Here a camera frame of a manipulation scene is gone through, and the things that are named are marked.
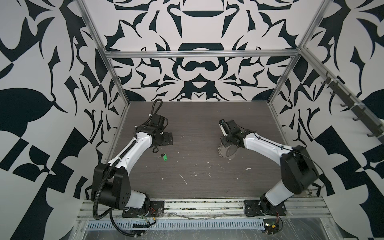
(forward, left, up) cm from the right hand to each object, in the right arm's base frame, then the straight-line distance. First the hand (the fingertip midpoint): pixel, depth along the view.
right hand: (227, 136), depth 92 cm
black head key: (-9, +40, -6) cm, 41 cm away
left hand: (-4, +37, +5) cm, 37 cm away
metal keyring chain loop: (-6, -3, -7) cm, 10 cm away
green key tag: (-10, +38, -7) cm, 40 cm away
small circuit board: (-44, -16, -9) cm, 47 cm away
